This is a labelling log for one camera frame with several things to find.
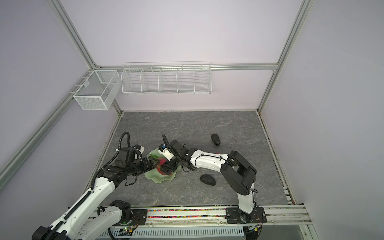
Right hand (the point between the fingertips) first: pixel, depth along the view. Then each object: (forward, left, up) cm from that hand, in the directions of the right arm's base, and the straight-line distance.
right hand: (166, 165), depth 85 cm
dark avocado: (+21, -30, -5) cm, 37 cm away
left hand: (-2, +5, +5) cm, 7 cm away
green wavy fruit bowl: (-5, +6, -4) cm, 8 cm away
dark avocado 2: (-7, -24, -3) cm, 25 cm away
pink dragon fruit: (0, +1, +6) cm, 6 cm away
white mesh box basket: (+43, +47, +20) cm, 67 cm away
